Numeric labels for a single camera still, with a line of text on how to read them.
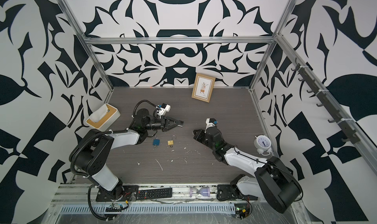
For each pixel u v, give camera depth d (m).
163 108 0.79
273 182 0.42
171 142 0.92
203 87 1.09
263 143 0.89
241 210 0.71
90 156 0.46
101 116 0.98
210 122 0.79
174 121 0.78
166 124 0.75
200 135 0.75
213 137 0.64
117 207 0.71
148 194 0.73
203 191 0.73
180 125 0.78
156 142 0.92
